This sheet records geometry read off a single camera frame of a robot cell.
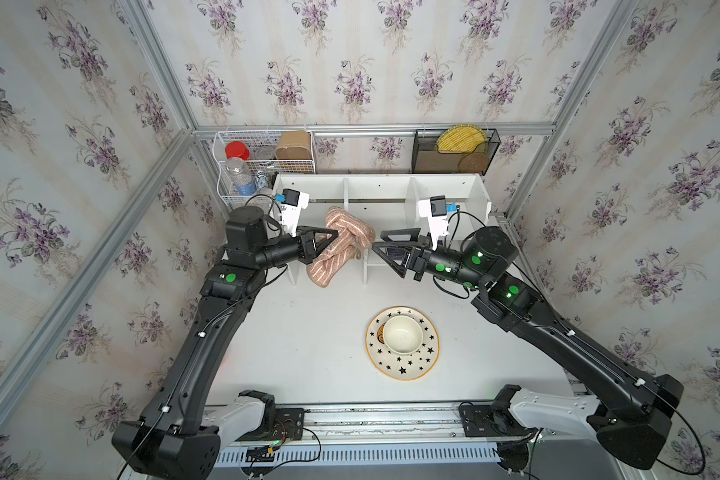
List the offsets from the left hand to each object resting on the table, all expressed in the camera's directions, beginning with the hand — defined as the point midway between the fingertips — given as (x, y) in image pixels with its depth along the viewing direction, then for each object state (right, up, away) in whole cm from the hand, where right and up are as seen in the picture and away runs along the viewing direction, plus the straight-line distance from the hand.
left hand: (342, 238), depth 63 cm
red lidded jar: (-35, +28, +29) cm, 53 cm away
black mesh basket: (+25, +26, +33) cm, 49 cm away
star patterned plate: (+19, -36, +19) cm, 45 cm away
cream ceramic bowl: (+16, -28, +23) cm, 40 cm away
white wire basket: (-31, +25, +31) cm, 51 cm away
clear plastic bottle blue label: (-32, +18, +28) cm, 46 cm away
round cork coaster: (+41, +25, +33) cm, 59 cm away
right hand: (+8, -1, -8) cm, 11 cm away
